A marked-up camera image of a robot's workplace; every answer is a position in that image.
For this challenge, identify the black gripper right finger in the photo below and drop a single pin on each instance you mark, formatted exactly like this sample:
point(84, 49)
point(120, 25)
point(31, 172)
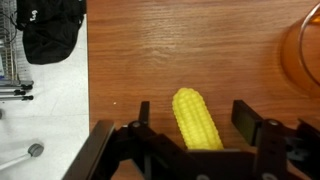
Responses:
point(276, 150)

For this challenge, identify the black tipped metal rod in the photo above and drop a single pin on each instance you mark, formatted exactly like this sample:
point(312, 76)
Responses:
point(16, 98)
point(13, 92)

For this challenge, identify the orange transparent bowl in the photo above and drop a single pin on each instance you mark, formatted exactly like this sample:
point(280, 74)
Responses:
point(293, 56)

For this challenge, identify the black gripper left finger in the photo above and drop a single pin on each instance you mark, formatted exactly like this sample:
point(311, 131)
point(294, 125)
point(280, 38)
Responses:
point(143, 150)

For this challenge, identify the grey caster wheel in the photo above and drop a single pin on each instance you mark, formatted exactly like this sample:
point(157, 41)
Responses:
point(35, 150)

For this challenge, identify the black fabric bag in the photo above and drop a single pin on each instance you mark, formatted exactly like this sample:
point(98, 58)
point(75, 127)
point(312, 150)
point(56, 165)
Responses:
point(50, 36)

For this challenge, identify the yellow corn plush toy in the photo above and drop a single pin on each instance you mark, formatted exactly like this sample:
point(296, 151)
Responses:
point(195, 120)

